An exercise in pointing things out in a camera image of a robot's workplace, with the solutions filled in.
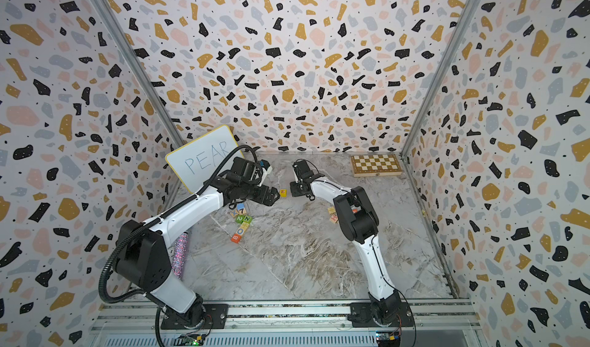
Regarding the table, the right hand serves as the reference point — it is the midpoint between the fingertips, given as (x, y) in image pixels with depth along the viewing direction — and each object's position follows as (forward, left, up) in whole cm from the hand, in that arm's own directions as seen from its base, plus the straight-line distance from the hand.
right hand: (296, 188), depth 106 cm
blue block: (-24, +15, +23) cm, 37 cm away
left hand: (-13, +7, +15) cm, 21 cm away
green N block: (-17, +22, 0) cm, 27 cm away
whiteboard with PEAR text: (+4, +43, +13) cm, 46 cm away
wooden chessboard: (+15, -39, +1) cm, 41 cm away
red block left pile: (-25, +22, 0) cm, 33 cm away
